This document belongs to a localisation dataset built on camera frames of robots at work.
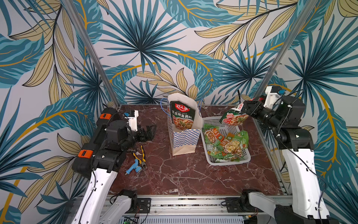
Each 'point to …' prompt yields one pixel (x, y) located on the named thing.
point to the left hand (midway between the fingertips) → (148, 128)
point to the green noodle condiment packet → (212, 137)
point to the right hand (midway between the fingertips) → (245, 100)
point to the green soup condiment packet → (232, 145)
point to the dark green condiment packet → (182, 115)
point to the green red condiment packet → (234, 116)
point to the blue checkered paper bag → (184, 141)
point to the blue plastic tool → (138, 169)
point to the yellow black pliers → (143, 162)
